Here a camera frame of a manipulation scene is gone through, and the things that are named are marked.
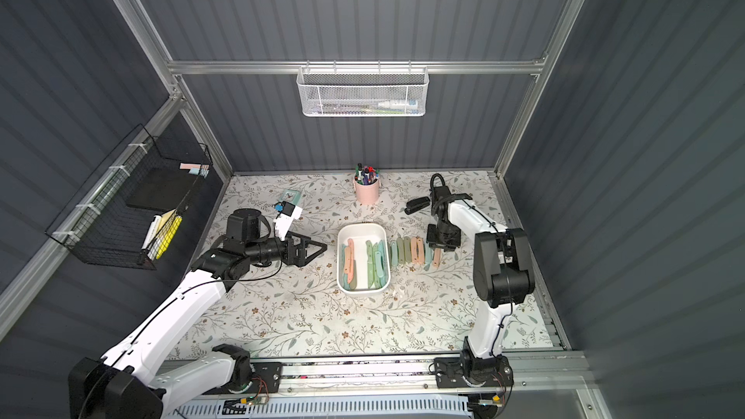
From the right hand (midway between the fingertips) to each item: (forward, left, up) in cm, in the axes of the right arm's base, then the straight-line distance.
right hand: (442, 247), depth 94 cm
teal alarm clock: (+24, +55, -2) cm, 60 cm away
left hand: (-10, +37, +18) cm, 42 cm away
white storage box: (-3, +26, -3) cm, 26 cm away
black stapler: (+20, +7, -2) cm, 21 cm away
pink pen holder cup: (+23, +26, 0) cm, 34 cm away
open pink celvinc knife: (-3, +30, -2) cm, 31 cm away
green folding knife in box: (-5, +23, -3) cm, 24 cm away
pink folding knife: (0, +7, -3) cm, 7 cm away
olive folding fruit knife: (+1, +11, -3) cm, 12 cm away
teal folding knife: (-1, +4, -4) cm, 6 cm away
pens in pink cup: (+24, +26, +9) cm, 36 cm away
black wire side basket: (-4, +84, +25) cm, 88 cm away
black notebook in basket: (+3, +79, +25) cm, 83 cm away
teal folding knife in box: (-5, +20, -3) cm, 21 cm away
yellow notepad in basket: (-15, +67, +31) cm, 75 cm away
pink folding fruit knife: (+1, +9, -3) cm, 9 cm away
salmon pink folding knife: (0, +1, -4) cm, 4 cm away
